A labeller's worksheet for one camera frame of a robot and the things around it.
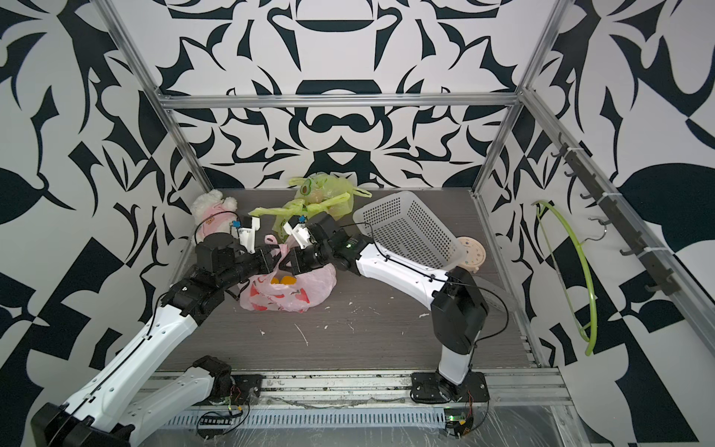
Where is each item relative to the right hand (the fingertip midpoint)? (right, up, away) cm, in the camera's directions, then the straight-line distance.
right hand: (279, 264), depth 73 cm
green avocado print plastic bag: (+10, +21, +23) cm, 33 cm away
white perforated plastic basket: (+38, +10, +35) cm, 53 cm away
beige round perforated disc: (+61, -1, +24) cm, 66 cm away
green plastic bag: (+2, +15, +12) cm, 19 cm away
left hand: (+1, +6, +1) cm, 6 cm away
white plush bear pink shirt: (-32, +14, +28) cm, 45 cm away
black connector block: (-16, -40, -1) cm, 44 cm away
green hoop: (+72, +2, -10) cm, 73 cm away
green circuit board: (+45, -38, -2) cm, 59 cm away
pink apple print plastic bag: (+3, -6, -6) cm, 9 cm away
